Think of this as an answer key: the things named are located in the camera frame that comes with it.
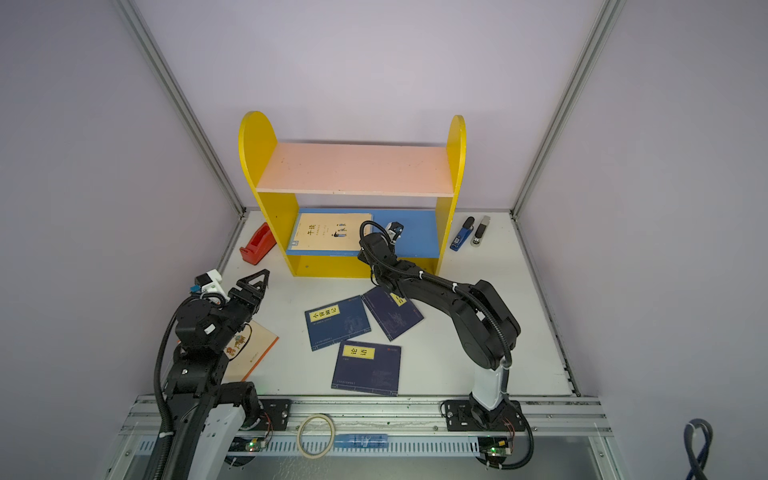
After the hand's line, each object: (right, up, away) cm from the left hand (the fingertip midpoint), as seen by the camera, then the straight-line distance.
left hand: (266, 276), depth 71 cm
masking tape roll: (+8, -39, 0) cm, 40 cm away
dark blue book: (+13, -17, +19) cm, 29 cm away
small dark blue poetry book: (+31, -14, +21) cm, 40 cm away
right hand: (+23, +5, +21) cm, 31 cm away
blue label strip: (+24, -39, -2) cm, 46 cm away
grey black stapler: (+63, +9, +40) cm, 75 cm away
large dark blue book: (+24, -27, +11) cm, 38 cm away
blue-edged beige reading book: (+10, +11, +23) cm, 28 cm away
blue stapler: (+59, +13, +40) cm, 73 cm away
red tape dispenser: (-16, +7, +32) cm, 37 cm away
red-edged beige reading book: (-1, -15, -9) cm, 17 cm away
